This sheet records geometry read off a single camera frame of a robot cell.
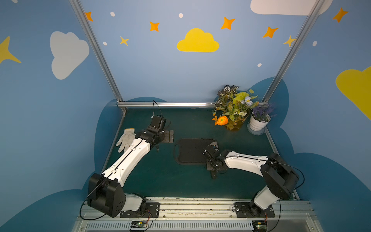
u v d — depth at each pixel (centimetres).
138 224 72
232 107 91
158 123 63
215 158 69
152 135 57
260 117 99
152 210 75
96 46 82
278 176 45
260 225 72
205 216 73
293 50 85
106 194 40
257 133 107
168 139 75
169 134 75
